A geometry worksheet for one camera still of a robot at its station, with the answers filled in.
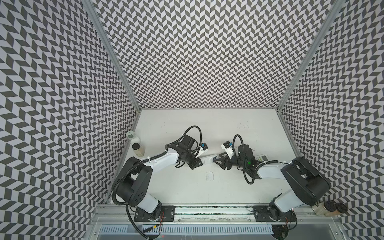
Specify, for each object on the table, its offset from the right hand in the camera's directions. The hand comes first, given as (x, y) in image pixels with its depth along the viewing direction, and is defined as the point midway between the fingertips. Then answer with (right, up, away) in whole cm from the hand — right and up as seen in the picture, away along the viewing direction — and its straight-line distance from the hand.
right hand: (217, 161), depth 87 cm
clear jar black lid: (+51, -20, -14) cm, 56 cm away
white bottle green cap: (-53, +15, +4) cm, 55 cm away
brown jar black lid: (+56, -17, -18) cm, 61 cm away
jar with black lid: (-46, +7, 0) cm, 47 cm away
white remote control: (-5, +2, -1) cm, 6 cm away
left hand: (-11, -1, -1) cm, 11 cm away
